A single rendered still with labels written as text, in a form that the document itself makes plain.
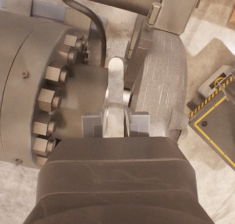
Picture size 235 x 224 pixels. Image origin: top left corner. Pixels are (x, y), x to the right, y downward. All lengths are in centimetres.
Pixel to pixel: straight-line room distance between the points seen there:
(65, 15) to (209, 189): 192
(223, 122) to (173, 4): 91
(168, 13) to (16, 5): 90
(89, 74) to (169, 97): 33
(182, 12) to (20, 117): 50
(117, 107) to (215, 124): 110
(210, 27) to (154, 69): 108
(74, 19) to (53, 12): 13
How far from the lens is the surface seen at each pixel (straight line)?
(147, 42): 41
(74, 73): 63
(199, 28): 142
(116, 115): 16
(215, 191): 210
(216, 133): 127
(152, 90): 38
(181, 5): 51
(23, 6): 118
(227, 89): 44
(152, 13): 40
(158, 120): 38
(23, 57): 53
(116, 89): 16
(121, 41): 129
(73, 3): 60
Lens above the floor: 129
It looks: 71 degrees down
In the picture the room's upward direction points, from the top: 179 degrees counter-clockwise
